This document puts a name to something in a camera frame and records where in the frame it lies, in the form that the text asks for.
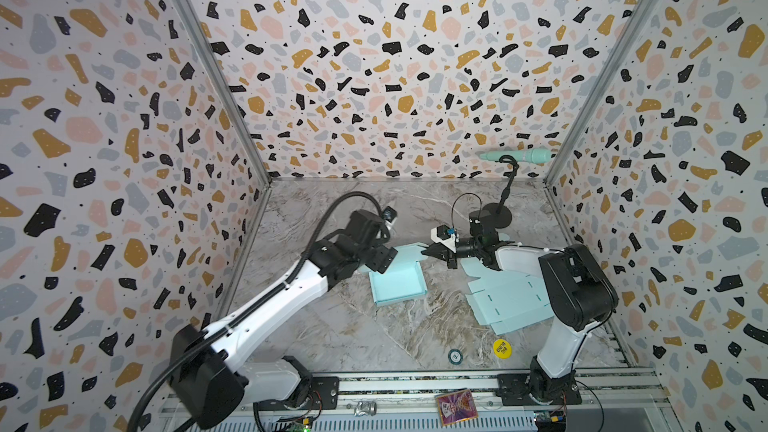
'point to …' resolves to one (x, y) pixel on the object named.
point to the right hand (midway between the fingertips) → (425, 244)
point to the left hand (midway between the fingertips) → (384, 236)
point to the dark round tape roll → (455, 357)
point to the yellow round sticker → (502, 349)
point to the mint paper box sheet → (403, 278)
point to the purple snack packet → (456, 408)
